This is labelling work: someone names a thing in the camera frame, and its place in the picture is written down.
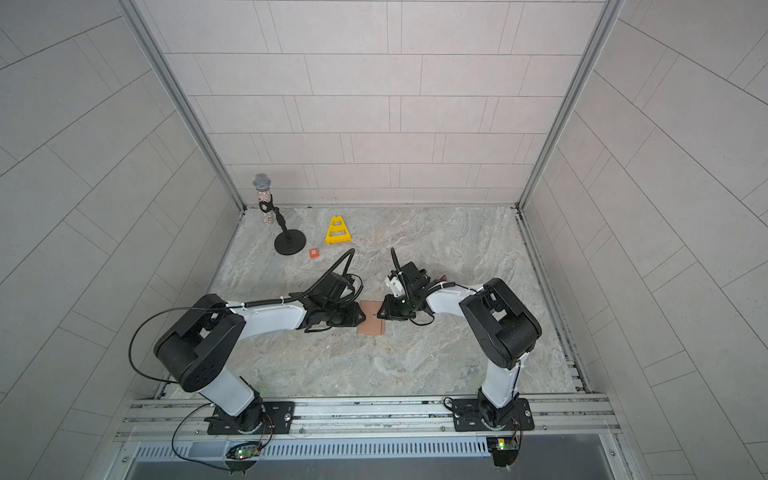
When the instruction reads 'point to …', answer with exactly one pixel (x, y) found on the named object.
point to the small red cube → (314, 253)
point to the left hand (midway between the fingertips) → (372, 316)
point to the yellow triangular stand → (333, 239)
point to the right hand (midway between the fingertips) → (379, 317)
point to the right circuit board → (503, 449)
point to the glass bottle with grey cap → (262, 182)
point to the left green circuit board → (241, 457)
